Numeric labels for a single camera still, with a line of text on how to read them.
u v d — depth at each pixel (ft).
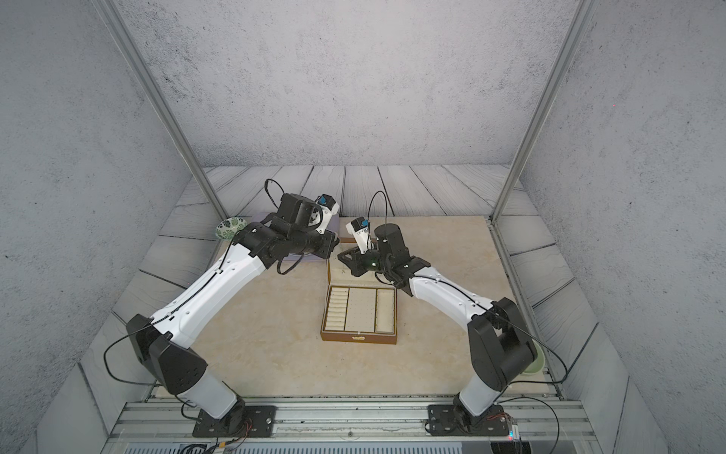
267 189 1.98
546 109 2.85
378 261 2.29
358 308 2.92
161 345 1.34
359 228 2.38
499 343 1.46
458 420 2.11
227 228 3.76
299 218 1.89
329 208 2.21
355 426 2.38
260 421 2.39
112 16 2.31
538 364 1.56
